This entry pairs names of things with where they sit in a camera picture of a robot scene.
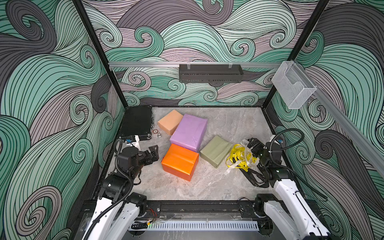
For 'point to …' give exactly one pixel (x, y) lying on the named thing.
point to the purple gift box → (190, 133)
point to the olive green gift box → (216, 151)
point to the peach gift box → (169, 123)
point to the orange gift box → (180, 162)
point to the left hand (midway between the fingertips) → (149, 147)
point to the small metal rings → (155, 131)
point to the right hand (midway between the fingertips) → (255, 142)
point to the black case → (137, 120)
